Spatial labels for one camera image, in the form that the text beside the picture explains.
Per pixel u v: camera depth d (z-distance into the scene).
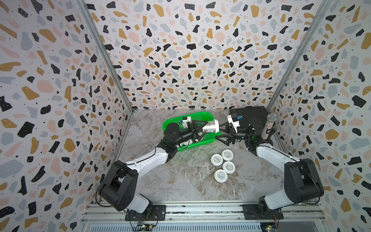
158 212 0.73
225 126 0.80
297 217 0.74
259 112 1.16
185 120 0.76
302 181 0.45
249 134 0.68
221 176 0.80
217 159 0.87
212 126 0.71
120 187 0.43
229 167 0.84
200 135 0.74
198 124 0.71
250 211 0.73
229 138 0.69
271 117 0.79
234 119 0.69
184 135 0.68
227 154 0.89
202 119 1.11
